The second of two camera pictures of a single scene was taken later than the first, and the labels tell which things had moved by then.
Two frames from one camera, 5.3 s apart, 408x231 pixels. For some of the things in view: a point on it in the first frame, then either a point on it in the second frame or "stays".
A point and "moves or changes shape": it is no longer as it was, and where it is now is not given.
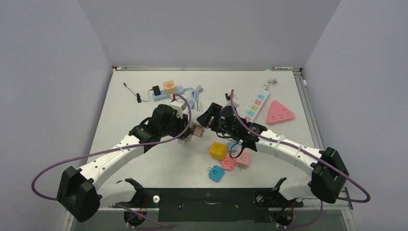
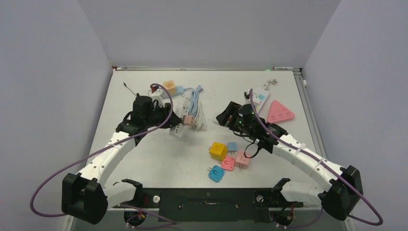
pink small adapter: [197, 131] moves or changes shape
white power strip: [195, 114] to [181, 109]
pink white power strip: [255, 104] stays
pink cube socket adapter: [242, 161] stays
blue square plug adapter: [216, 173] stays
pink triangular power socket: [278, 112] stays
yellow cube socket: [218, 151] stays
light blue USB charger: [234, 148] stays
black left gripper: [181, 122] to [165, 109]
